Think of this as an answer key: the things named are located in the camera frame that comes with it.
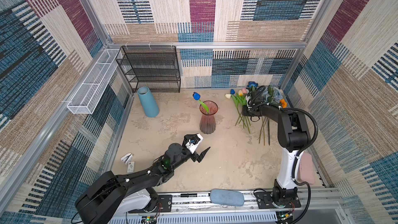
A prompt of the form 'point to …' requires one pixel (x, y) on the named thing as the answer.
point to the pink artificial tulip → (244, 90)
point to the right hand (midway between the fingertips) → (244, 112)
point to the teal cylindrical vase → (148, 102)
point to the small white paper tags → (127, 158)
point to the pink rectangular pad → (306, 170)
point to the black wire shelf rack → (156, 67)
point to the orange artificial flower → (283, 102)
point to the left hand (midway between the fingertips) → (203, 139)
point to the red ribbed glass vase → (208, 120)
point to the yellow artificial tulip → (242, 99)
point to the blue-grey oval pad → (227, 197)
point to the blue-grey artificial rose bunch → (274, 93)
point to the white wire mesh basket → (87, 97)
